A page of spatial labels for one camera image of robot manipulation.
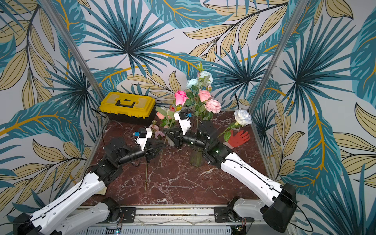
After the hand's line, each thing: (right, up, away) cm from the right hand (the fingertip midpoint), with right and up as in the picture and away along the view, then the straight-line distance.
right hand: (163, 130), depth 61 cm
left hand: (0, -7, +4) cm, 8 cm away
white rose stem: (+28, -1, +4) cm, 28 cm away
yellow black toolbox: (-24, +14, +37) cm, 47 cm away
